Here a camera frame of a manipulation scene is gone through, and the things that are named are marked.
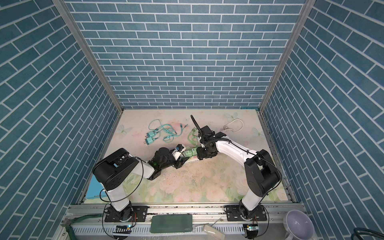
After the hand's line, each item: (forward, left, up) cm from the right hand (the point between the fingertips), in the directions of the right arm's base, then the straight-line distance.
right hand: (200, 154), depth 88 cm
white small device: (-37, -9, -6) cm, 38 cm away
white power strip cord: (+23, -21, -5) cm, 31 cm away
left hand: (+1, +10, -4) cm, 11 cm away
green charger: (0, +7, 0) cm, 7 cm away
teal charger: (+15, +36, -4) cm, 40 cm away
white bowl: (-31, -49, -7) cm, 58 cm away
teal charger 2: (+9, +35, -4) cm, 37 cm away
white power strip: (-1, +5, -4) cm, 6 cm away
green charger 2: (+1, +4, 0) cm, 4 cm away
